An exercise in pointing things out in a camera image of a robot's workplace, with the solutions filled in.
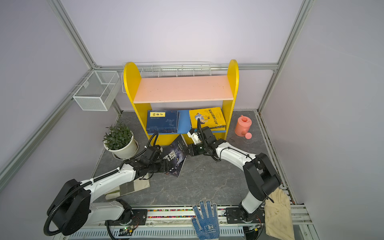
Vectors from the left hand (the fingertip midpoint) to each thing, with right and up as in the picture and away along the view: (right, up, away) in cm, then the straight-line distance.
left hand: (166, 166), depth 86 cm
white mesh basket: (-50, +47, +16) cm, 71 cm away
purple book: (+29, +23, +3) cm, 37 cm away
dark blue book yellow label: (-3, +26, +3) cm, 27 cm away
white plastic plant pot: (-24, +8, +1) cm, 25 cm away
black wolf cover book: (+4, +6, +2) cm, 8 cm away
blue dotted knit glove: (+22, -24, -15) cm, 36 cm away
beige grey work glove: (-14, -9, -1) cm, 16 cm away
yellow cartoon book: (+28, +29, +6) cm, 41 cm away
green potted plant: (-28, +18, -1) cm, 33 cm away
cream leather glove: (+58, -21, -12) cm, 63 cm away
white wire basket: (+1, +60, +8) cm, 60 cm away
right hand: (+11, +9, -1) cm, 14 cm away
